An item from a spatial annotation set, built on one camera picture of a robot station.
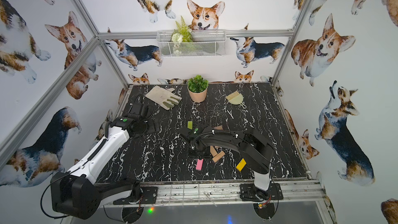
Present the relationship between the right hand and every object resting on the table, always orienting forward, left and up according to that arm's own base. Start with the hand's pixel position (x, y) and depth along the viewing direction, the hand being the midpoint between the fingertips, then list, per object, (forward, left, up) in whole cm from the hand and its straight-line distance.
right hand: (195, 158), depth 81 cm
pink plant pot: (+40, 0, +2) cm, 40 cm away
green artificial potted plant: (+44, 0, +10) cm, 45 cm away
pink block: (-2, -2, -4) cm, 5 cm away
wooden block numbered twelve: (+3, -12, -4) cm, 13 cm away
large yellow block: (-2, -24, -5) cm, 25 cm away
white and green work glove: (+44, +25, -4) cm, 51 cm away
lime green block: (+22, +5, -4) cm, 23 cm away
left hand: (+14, +22, +10) cm, 28 cm away
